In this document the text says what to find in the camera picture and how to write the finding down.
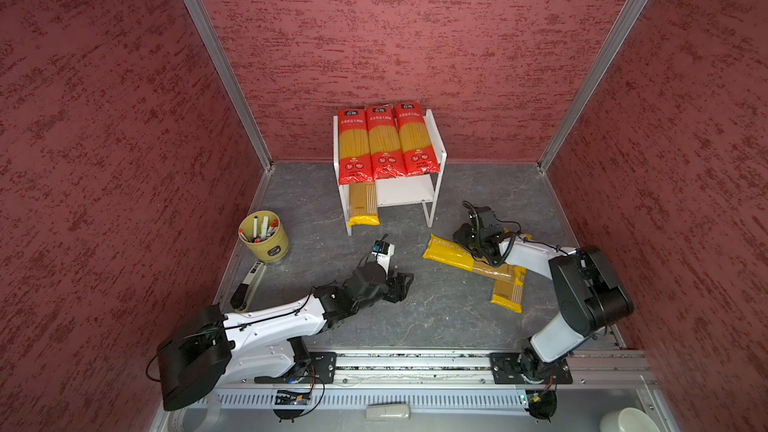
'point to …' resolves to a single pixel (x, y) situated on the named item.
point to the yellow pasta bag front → (363, 204)
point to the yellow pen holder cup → (264, 235)
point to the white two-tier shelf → (420, 188)
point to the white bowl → (627, 420)
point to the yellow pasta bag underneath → (509, 294)
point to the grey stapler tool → (242, 297)
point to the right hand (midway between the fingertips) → (453, 242)
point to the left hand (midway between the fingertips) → (403, 280)
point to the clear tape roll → (202, 416)
